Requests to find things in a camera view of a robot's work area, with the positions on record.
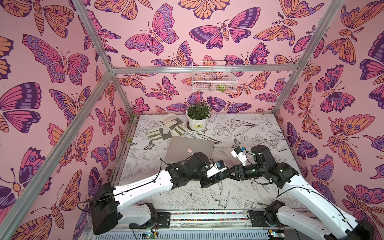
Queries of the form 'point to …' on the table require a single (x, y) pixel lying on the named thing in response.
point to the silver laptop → (180, 148)
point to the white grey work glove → (171, 121)
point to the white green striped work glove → (162, 133)
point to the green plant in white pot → (197, 114)
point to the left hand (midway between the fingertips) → (218, 173)
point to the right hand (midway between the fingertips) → (227, 173)
